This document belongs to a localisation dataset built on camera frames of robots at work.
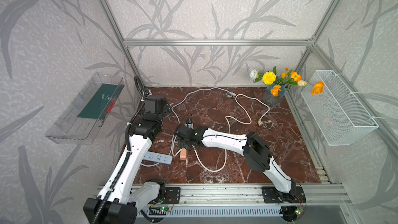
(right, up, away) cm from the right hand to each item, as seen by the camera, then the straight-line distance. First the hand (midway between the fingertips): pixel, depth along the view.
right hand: (184, 141), depth 87 cm
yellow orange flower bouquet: (+66, +29, -14) cm, 74 cm away
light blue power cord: (-7, +11, +15) cm, 20 cm away
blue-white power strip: (-14, -8, -5) cm, 16 cm away
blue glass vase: (+57, +24, +21) cm, 66 cm away
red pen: (-31, +20, -18) cm, 41 cm away
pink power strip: (0, -6, -5) cm, 8 cm away
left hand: (-11, +21, -12) cm, 27 cm away
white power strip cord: (+25, +8, +7) cm, 27 cm away
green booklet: (-35, +21, -20) cm, 45 cm away
